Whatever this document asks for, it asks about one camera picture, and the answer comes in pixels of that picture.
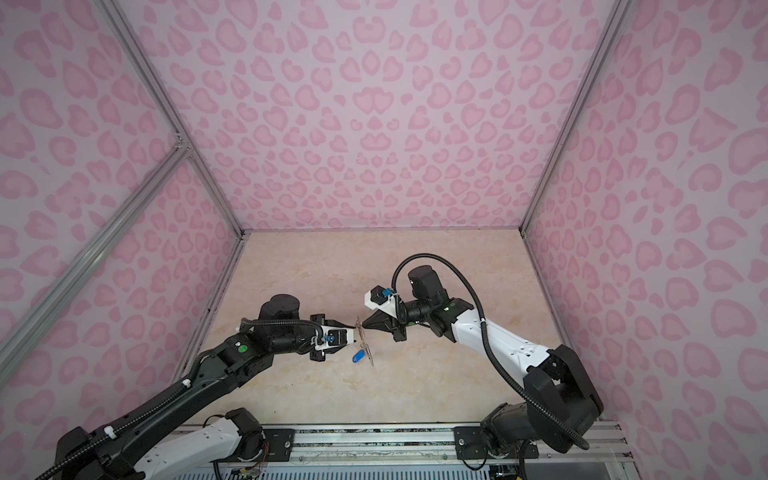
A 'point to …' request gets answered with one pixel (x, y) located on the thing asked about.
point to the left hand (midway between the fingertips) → (352, 323)
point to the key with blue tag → (358, 356)
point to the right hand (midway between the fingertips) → (369, 321)
